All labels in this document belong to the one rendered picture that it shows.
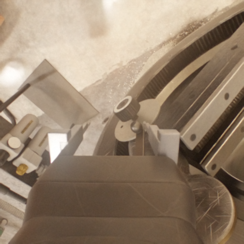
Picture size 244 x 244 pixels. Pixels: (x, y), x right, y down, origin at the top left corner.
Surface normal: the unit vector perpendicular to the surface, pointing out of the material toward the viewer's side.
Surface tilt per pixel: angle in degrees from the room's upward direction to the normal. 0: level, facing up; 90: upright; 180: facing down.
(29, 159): 90
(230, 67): 90
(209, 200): 90
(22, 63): 0
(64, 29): 0
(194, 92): 90
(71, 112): 0
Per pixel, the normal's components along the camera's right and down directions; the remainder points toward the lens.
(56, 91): -0.11, 0.62
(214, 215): -0.63, -0.65
